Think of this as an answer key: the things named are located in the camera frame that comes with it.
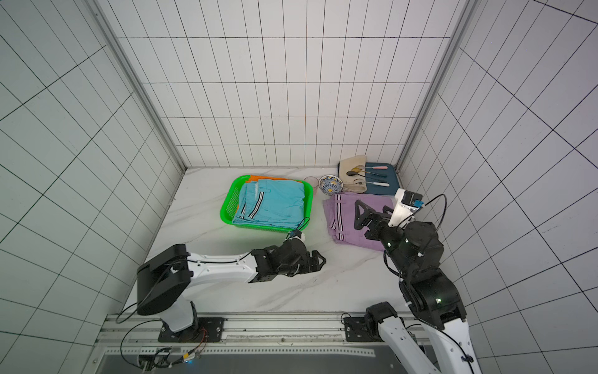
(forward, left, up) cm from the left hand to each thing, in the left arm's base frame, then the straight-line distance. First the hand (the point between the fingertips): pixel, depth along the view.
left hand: (312, 267), depth 80 cm
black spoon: (+51, -23, -5) cm, 56 cm away
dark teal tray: (+48, -36, -7) cm, 61 cm away
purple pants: (+26, -13, -4) cm, 29 cm away
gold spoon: (+53, -25, -5) cm, 58 cm away
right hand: (+6, -11, +31) cm, 33 cm away
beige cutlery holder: (+45, -23, -6) cm, 50 cm away
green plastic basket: (+27, +35, +2) cm, 45 cm away
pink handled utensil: (+55, -36, -5) cm, 65 cm away
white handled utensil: (+45, -36, -6) cm, 57 cm away
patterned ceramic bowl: (+42, -10, -4) cm, 43 cm away
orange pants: (+39, +25, +4) cm, 46 cm away
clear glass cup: (+42, -2, -2) cm, 42 cm away
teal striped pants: (+27, +17, +2) cm, 32 cm away
